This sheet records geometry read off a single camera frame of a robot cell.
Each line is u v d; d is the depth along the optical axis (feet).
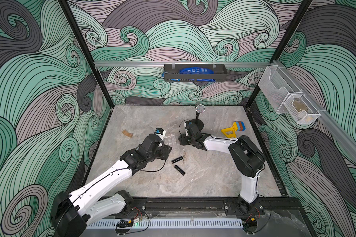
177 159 2.90
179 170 2.80
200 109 2.63
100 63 3.12
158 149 2.07
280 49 2.86
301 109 2.16
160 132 2.20
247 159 1.65
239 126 3.41
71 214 1.21
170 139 3.19
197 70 3.03
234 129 3.41
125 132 3.39
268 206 2.48
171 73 3.03
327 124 1.93
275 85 3.10
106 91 3.68
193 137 2.48
